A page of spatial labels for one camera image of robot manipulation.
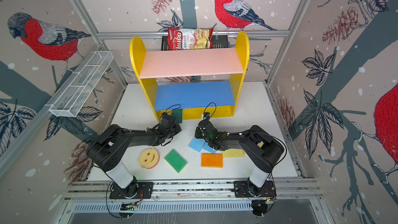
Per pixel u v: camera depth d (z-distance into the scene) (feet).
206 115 2.72
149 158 2.68
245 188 2.39
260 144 1.68
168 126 2.46
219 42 3.03
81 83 2.58
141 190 2.39
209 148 2.29
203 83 4.04
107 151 1.54
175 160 2.71
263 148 1.54
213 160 2.69
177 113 3.29
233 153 2.79
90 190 2.49
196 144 2.88
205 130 2.33
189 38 2.86
